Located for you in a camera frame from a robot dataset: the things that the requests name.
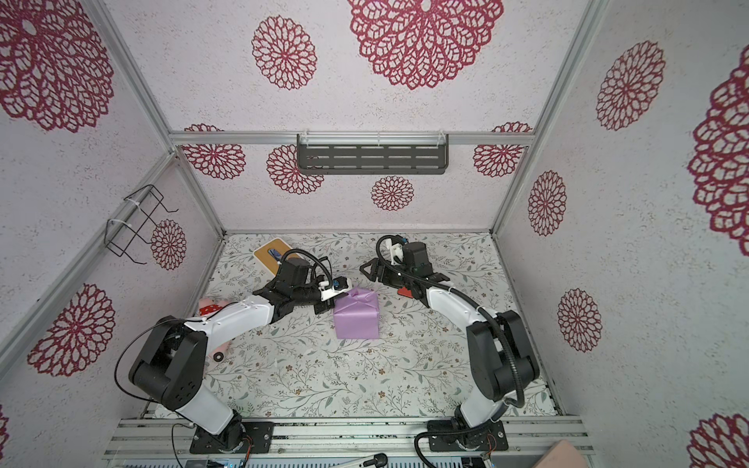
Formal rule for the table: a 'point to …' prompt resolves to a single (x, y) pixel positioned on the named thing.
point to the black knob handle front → (379, 460)
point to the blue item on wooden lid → (274, 253)
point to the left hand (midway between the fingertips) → (344, 291)
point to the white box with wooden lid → (269, 262)
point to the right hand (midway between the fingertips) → (367, 267)
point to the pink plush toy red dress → (206, 308)
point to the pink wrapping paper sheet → (357, 315)
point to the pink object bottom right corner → (562, 455)
